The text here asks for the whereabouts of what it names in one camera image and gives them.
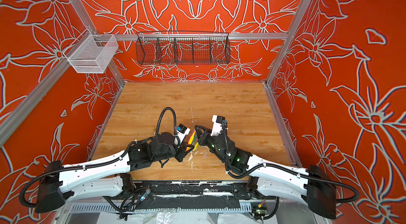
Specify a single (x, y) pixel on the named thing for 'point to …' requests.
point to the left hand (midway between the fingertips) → (193, 146)
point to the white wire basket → (94, 54)
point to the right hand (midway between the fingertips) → (192, 127)
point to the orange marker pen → (191, 138)
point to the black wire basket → (182, 47)
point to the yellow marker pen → (196, 146)
